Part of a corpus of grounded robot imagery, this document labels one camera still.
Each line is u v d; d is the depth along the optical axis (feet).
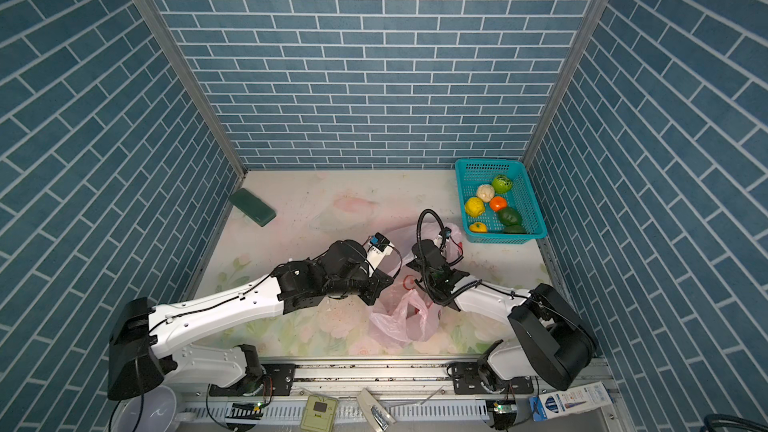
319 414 2.23
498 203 3.45
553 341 1.41
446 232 2.57
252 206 3.59
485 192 3.54
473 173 3.80
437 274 2.23
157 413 2.27
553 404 2.29
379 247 2.10
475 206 3.43
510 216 3.33
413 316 2.24
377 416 2.22
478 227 3.23
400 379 2.47
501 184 3.56
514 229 3.25
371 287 2.07
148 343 1.32
